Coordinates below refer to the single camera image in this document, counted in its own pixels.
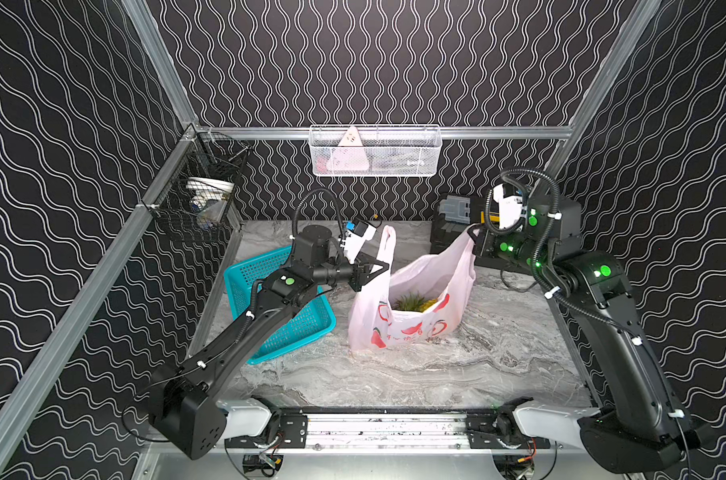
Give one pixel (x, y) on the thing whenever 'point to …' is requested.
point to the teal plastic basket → (312, 319)
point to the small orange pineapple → (413, 301)
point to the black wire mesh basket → (194, 193)
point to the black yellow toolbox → (454, 215)
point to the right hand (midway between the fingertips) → (470, 223)
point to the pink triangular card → (349, 155)
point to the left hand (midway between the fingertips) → (386, 261)
